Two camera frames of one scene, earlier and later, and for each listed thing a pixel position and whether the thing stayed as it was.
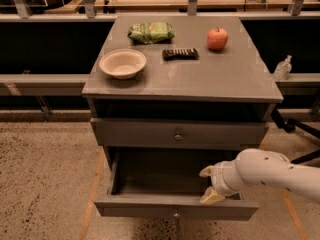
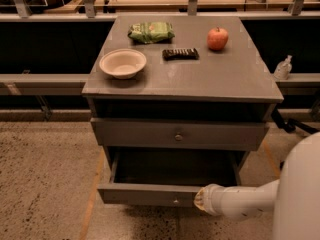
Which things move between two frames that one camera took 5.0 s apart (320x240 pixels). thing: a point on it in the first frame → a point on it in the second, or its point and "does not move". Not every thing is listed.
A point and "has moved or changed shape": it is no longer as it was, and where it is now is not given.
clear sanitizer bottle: [283, 69] does not move
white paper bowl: [122, 63] does not move
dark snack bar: [180, 54] does not move
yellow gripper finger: [211, 196] → [199, 200]
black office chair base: [291, 125] does not move
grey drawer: [166, 185] has moved or changed shape
